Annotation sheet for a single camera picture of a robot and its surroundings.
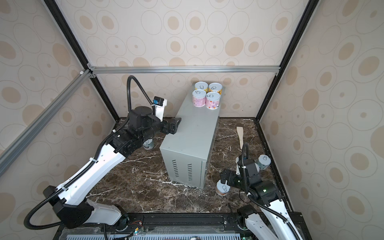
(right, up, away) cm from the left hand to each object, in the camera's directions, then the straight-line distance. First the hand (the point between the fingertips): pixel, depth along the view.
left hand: (175, 114), depth 65 cm
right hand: (+25, -30, +9) cm, 40 cm away
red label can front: (+23, -39, +15) cm, 47 cm away
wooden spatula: (+43, -7, +48) cm, 65 cm away
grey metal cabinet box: (+5, -18, -5) cm, 19 cm away
